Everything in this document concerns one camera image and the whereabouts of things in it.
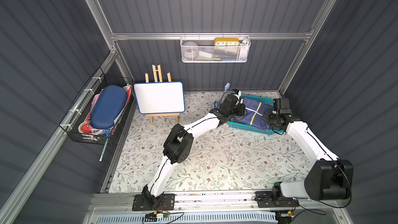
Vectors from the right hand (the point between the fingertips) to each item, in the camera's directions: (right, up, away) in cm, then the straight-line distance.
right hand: (270, 116), depth 86 cm
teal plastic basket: (-4, -8, -1) cm, 9 cm away
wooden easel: (-73, -1, +17) cm, 75 cm away
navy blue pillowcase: (-7, +4, +3) cm, 9 cm away
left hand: (-11, +4, +1) cm, 12 cm away
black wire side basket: (-90, -2, -23) cm, 93 cm away
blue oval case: (-81, +8, -16) cm, 83 cm away
